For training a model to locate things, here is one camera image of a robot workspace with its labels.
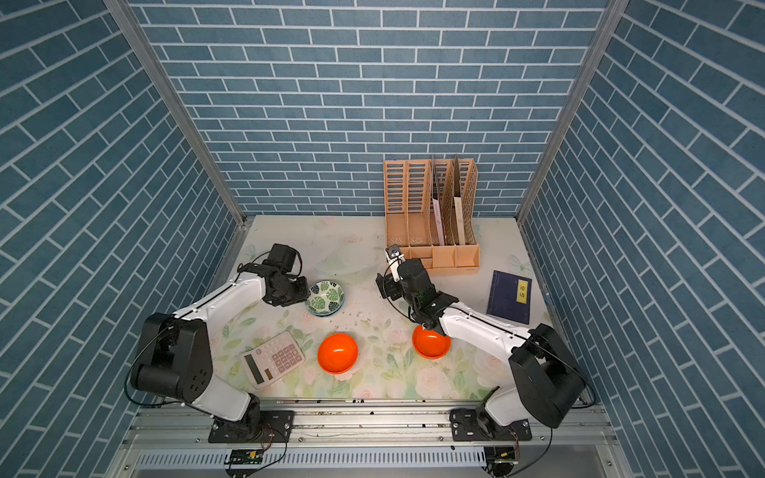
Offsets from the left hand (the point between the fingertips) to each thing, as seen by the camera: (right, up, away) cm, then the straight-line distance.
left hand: (311, 294), depth 91 cm
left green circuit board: (-11, -37, -19) cm, 43 cm away
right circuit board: (+51, -36, -20) cm, 66 cm away
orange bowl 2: (+36, -14, -5) cm, 39 cm away
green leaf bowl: (+3, -2, +5) cm, 6 cm away
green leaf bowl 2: (+3, -2, +5) cm, 6 cm away
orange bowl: (+10, -16, -7) cm, 20 cm away
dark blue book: (+64, -2, +7) cm, 64 cm away
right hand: (+26, +9, -6) cm, 28 cm away
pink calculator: (-9, -17, -8) cm, 21 cm away
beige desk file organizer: (+39, +27, +14) cm, 49 cm away
